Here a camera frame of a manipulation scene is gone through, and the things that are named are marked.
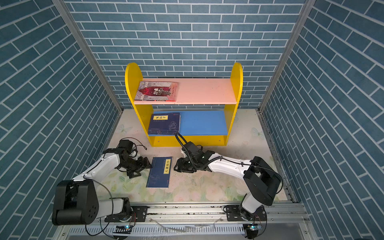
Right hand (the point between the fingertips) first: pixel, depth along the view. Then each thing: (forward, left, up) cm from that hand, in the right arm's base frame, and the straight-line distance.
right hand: (175, 167), depth 80 cm
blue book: (-1, +10, -9) cm, 14 cm away
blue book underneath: (+23, +10, +8) cm, 27 cm away
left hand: (0, +17, -5) cm, 17 cm away
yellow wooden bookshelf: (+59, -14, -9) cm, 61 cm away
